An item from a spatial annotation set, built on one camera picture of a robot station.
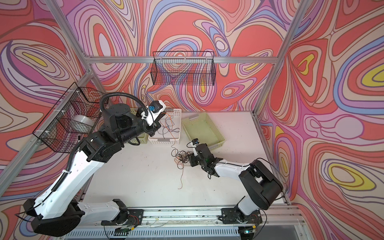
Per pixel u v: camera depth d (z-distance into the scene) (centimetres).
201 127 110
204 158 69
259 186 45
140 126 48
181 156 90
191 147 80
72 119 68
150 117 47
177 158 91
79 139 74
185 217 75
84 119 73
